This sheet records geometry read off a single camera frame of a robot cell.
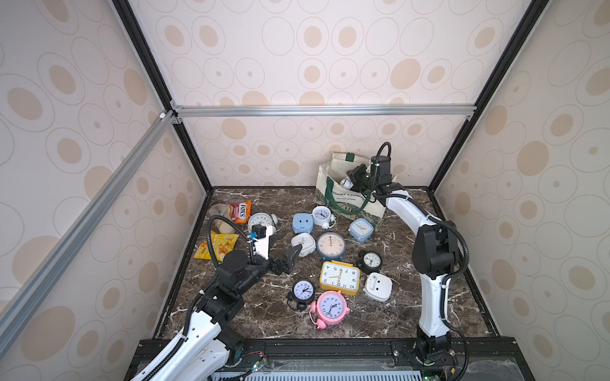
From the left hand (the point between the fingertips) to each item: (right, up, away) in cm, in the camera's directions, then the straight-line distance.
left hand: (297, 243), depth 68 cm
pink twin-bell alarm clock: (+10, -24, +12) cm, 29 cm away
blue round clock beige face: (+12, -5, +29) cm, 32 cm away
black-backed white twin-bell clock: (+19, +20, +27) cm, 39 cm away
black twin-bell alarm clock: (+1, -20, +15) cm, 25 cm away
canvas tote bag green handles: (+12, +17, +29) cm, 36 cm away
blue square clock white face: (+25, +1, +32) cm, 41 cm away
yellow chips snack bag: (-32, -4, +26) cm, 42 cm away
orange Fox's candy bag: (-28, +8, +38) cm, 48 cm away
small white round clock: (+9, +7, +38) cm, 39 cm away
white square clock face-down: (+28, -18, +15) cm, 37 cm away
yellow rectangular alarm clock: (+15, -16, +19) cm, 29 cm away
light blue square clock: (+1, +4, +35) cm, 35 cm away
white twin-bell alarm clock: (-17, +5, +35) cm, 39 cm away
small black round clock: (+26, -10, +22) cm, 36 cm away
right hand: (+23, +26, +28) cm, 44 cm away
